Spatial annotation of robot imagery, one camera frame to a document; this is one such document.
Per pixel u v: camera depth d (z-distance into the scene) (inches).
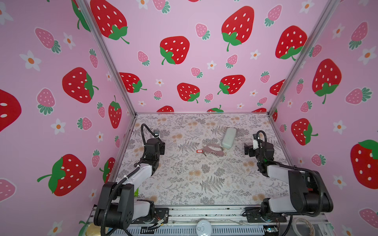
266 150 27.4
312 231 27.1
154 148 27.2
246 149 33.7
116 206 16.5
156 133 30.3
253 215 28.9
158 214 29.1
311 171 17.6
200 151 38.8
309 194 17.2
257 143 31.6
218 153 38.5
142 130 25.9
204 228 26.0
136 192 32.3
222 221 28.8
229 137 39.9
